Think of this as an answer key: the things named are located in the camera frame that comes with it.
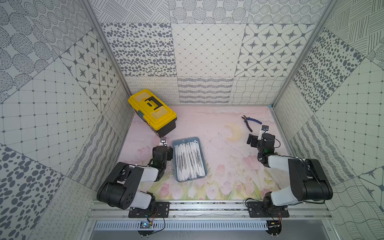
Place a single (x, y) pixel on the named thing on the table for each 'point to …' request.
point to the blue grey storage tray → (179, 141)
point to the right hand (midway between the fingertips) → (257, 137)
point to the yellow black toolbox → (161, 119)
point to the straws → (189, 159)
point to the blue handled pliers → (248, 118)
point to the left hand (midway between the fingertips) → (163, 145)
